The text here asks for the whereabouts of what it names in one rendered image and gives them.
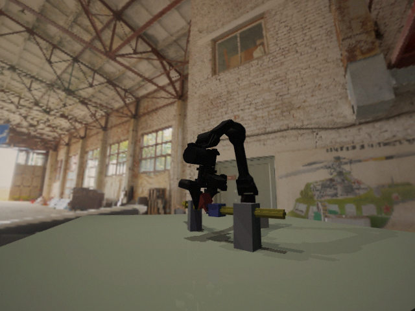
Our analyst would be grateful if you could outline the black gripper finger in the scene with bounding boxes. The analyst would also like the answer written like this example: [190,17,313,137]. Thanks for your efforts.
[189,190,203,209]
[204,189,219,199]

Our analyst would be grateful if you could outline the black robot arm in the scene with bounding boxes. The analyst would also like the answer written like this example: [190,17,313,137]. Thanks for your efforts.
[183,119,258,203]

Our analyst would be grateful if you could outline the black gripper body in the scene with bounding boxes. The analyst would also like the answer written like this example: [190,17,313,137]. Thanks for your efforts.
[178,165,228,191]

